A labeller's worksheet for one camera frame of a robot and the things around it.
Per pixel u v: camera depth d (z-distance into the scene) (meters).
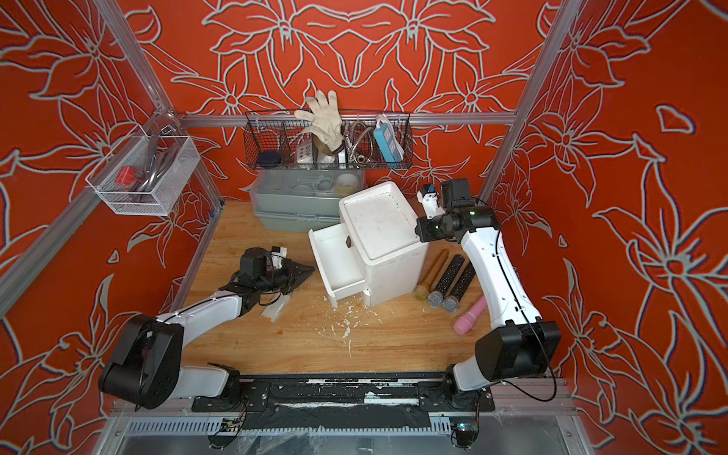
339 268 0.88
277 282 0.74
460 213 0.53
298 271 0.79
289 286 0.79
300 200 0.95
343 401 0.73
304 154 0.94
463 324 0.83
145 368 0.90
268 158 0.95
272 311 0.88
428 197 0.70
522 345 0.40
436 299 0.86
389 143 0.88
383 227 0.80
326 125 0.90
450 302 0.86
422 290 0.90
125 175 0.71
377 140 0.86
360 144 0.83
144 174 0.76
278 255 0.83
